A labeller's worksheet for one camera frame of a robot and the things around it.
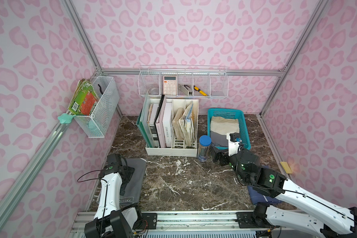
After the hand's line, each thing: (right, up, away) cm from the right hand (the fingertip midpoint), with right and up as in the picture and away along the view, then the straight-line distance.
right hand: (218, 144), depth 67 cm
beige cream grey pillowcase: (+10, +8, +39) cm, 41 cm away
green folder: (-36, +10, +8) cm, 38 cm away
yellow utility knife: (-5, +32, +31) cm, 44 cm away
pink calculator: (-25, +35, +28) cm, 51 cm away
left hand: (-47, -19, +15) cm, 53 cm away
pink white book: (-27, +10, +17) cm, 33 cm away
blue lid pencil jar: (-4, -1, +12) cm, 13 cm away
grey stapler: (-16, +33, +31) cm, 48 cm away
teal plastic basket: (+24, +17, +43) cm, 52 cm away
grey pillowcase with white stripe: (-43, -26, +13) cm, 52 cm away
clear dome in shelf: (-35, +31, +30) cm, 56 cm away
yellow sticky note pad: (+50, -18, +27) cm, 60 cm away
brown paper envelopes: (-16, +9, +17) cm, 25 cm away
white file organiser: (-19, -6, +33) cm, 39 cm away
